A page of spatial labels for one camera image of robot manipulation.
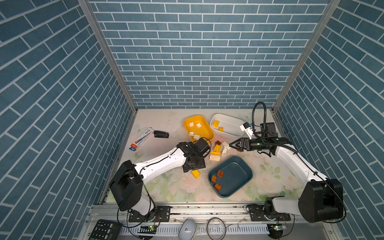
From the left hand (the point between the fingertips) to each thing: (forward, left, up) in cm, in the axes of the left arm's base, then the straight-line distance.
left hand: (199, 167), depth 81 cm
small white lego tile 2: (+36, 0, -7) cm, 36 cm away
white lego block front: (+27, +1, -9) cm, 28 cm away
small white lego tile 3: (+28, +5, -8) cm, 30 cm away
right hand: (+9, -18, +10) cm, 22 cm away
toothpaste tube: (+20, +43, -9) cm, 48 cm away
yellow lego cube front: (-1, +2, -7) cm, 7 cm away
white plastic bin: (+36, -22, -8) cm, 43 cm away
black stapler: (+27, +26, -7) cm, 38 cm away
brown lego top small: (+20, -13, -6) cm, 24 cm away
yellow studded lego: (+32, -17, -7) cm, 37 cm away
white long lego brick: (+10, -10, -8) cm, 16 cm away
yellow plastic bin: (+30, -5, -7) cm, 31 cm away
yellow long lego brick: (+13, -10, -8) cm, 18 cm away
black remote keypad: (-26, +44, -7) cm, 51 cm away
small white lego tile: (+36, +5, -6) cm, 36 cm away
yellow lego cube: (+37, -13, -7) cm, 40 cm away
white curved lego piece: (+14, -17, -6) cm, 23 cm away
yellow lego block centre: (+16, -12, -6) cm, 21 cm away
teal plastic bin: (-2, -17, -8) cm, 19 cm away
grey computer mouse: (-28, +6, +1) cm, 29 cm away
